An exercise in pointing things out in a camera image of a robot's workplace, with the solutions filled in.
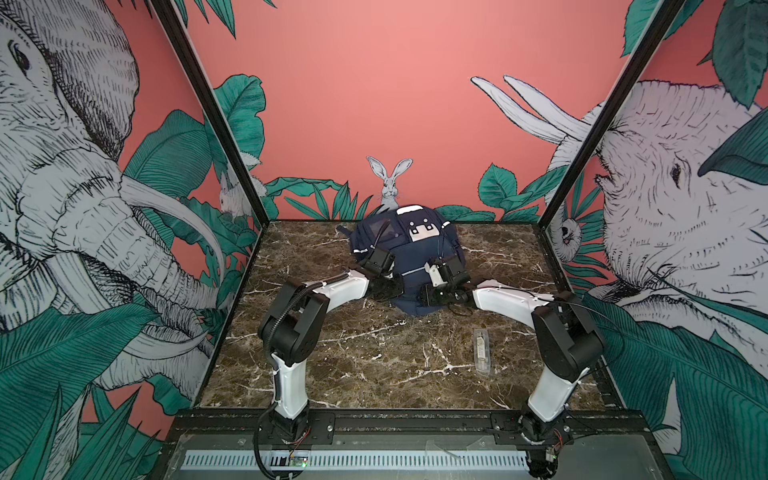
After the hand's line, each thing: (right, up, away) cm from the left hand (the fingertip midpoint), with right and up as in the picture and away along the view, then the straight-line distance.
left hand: (408, 287), depth 93 cm
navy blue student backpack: (+2, +16, +11) cm, 20 cm away
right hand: (+3, -2, -1) cm, 4 cm away
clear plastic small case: (+21, -19, -8) cm, 30 cm away
